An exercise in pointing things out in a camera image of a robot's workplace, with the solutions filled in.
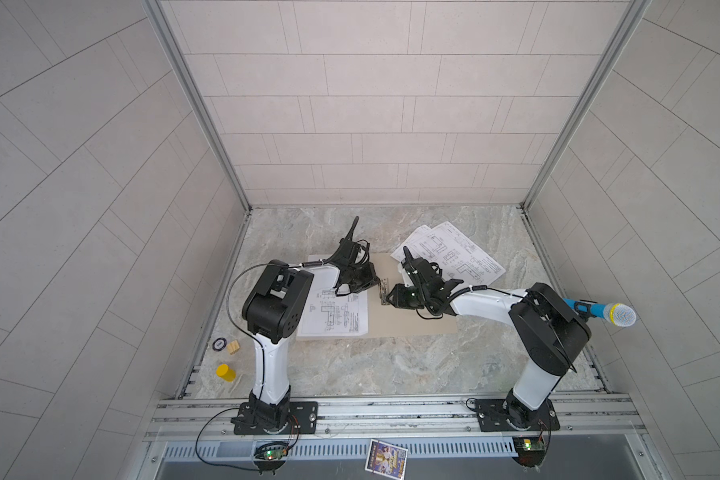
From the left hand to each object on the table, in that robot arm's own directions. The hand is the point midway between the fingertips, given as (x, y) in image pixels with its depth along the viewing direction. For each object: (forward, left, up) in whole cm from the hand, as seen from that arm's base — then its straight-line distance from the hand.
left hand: (388, 275), depth 96 cm
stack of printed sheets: (+10, -23, -1) cm, 25 cm away
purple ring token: (-22, +48, 0) cm, 53 cm away
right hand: (-10, +1, +2) cm, 10 cm away
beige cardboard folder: (-14, +1, -2) cm, 14 cm away
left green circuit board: (-46, +26, +4) cm, 53 cm away
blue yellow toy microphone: (-23, -47, +24) cm, 58 cm away
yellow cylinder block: (-30, +41, +5) cm, 51 cm away
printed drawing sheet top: (-13, +18, 0) cm, 22 cm away
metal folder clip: (-5, +1, -1) cm, 5 cm away
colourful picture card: (-47, +1, +2) cm, 47 cm away
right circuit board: (-45, -32, -1) cm, 55 cm away
